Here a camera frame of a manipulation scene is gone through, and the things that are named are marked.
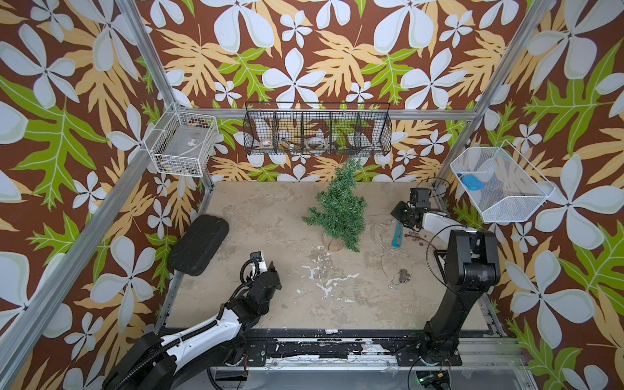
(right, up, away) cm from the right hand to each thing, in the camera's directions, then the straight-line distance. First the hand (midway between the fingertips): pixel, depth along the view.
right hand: (394, 209), depth 102 cm
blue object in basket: (+23, +10, -15) cm, 30 cm away
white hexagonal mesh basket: (+29, +7, -26) cm, 39 cm away
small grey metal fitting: (-1, -25, -13) cm, 28 cm away
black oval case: (-80, -15, -11) cm, 82 cm away
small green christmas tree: (-26, -1, -22) cm, 34 cm away
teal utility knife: (+1, -11, -1) cm, 11 cm away
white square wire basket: (-82, +24, -15) cm, 87 cm away
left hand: (-50, -19, -16) cm, 56 cm away
